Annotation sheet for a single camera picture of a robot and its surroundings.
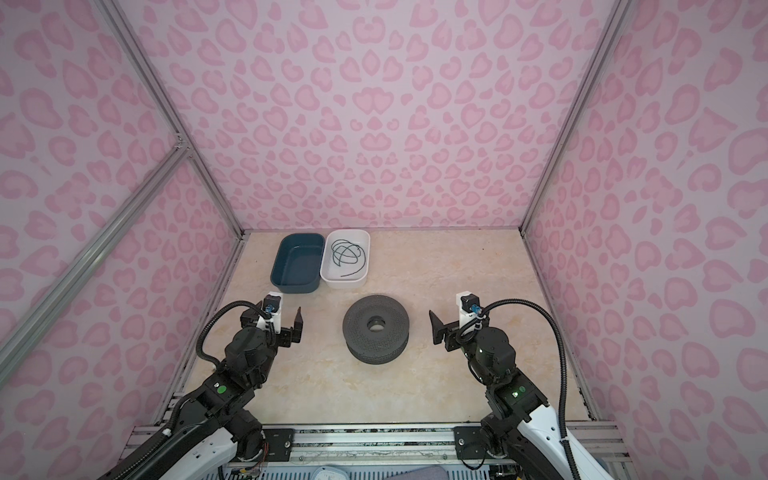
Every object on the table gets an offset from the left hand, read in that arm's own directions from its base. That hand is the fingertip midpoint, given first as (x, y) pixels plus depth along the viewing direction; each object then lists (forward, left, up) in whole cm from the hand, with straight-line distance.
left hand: (280, 302), depth 76 cm
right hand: (-3, -42, +1) cm, 42 cm away
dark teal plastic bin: (+28, +6, -21) cm, 35 cm away
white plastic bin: (+29, -11, -19) cm, 37 cm away
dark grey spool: (+1, -23, -20) cm, 30 cm away
